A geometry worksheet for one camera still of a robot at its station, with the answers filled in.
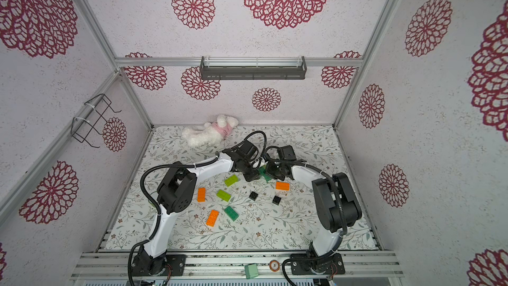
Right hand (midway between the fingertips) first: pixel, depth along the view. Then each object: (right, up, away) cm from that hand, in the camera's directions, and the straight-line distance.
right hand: (263, 168), depth 94 cm
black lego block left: (-5, -12, -5) cm, 14 cm away
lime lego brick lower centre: (-18, -12, -3) cm, 22 cm away
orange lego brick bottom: (-22, -20, -10) cm, 32 cm away
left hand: (-3, -3, +2) cm, 5 cm away
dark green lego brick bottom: (-14, -18, -9) cm, 25 cm away
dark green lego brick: (-1, 0, -5) cm, 5 cm away
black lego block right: (+6, -14, -5) cm, 16 cm away
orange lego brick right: (+9, -8, 0) cm, 13 cm away
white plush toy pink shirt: (-26, +17, +11) cm, 33 cm away
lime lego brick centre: (-16, -6, +1) cm, 17 cm away
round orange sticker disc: (+3, -34, -20) cm, 40 cm away
